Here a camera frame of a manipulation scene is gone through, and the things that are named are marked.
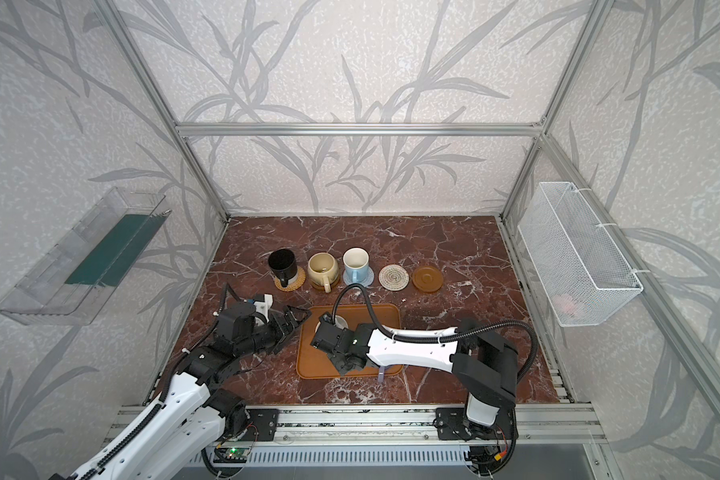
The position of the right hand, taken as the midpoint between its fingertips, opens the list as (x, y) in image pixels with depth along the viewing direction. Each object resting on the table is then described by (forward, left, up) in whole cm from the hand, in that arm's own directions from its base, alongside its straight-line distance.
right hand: (344, 341), depth 82 cm
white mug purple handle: (-9, -10, +2) cm, 14 cm away
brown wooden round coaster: (+19, +9, -2) cm, 21 cm away
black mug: (+22, +20, +6) cm, 30 cm away
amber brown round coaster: (+24, -26, -6) cm, 36 cm away
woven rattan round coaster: (+21, +18, -5) cm, 28 cm away
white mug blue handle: (+26, -2, +1) cm, 26 cm away
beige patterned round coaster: (+24, -15, -5) cm, 29 cm away
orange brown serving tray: (-5, +9, -4) cm, 11 cm away
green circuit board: (-25, +25, -6) cm, 36 cm away
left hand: (+4, +8, +10) cm, 13 cm away
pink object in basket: (+4, -55, +16) cm, 58 cm away
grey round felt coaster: (+23, -6, -6) cm, 25 cm away
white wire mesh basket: (+3, -52, +29) cm, 60 cm away
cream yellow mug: (+25, +9, -2) cm, 27 cm away
